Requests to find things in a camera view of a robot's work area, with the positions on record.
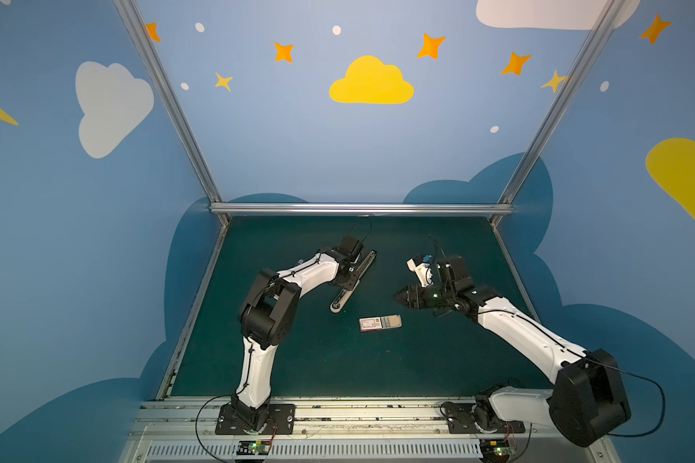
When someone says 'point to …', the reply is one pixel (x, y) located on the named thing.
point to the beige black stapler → (345, 294)
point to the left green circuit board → (253, 447)
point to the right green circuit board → (494, 449)
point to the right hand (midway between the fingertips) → (400, 293)
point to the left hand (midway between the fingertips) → (349, 279)
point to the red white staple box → (374, 323)
